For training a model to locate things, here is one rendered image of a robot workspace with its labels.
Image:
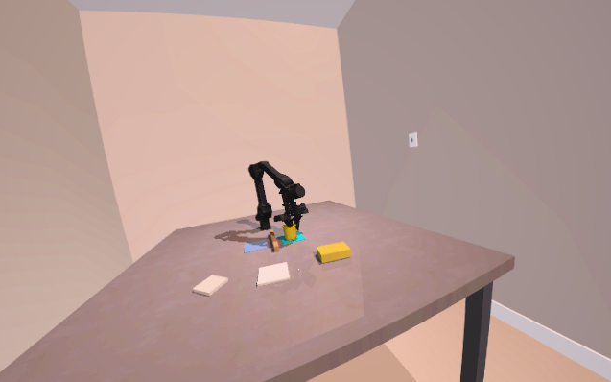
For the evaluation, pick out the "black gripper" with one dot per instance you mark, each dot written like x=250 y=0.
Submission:
x=286 y=218

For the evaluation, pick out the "yellow cup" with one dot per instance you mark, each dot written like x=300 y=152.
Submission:
x=290 y=232

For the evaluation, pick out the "yellow rectangular block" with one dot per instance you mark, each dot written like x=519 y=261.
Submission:
x=333 y=252

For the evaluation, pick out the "pale pink flat square tile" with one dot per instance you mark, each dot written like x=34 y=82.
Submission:
x=210 y=285
x=272 y=274

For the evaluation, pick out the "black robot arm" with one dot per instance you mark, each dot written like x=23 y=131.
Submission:
x=288 y=189

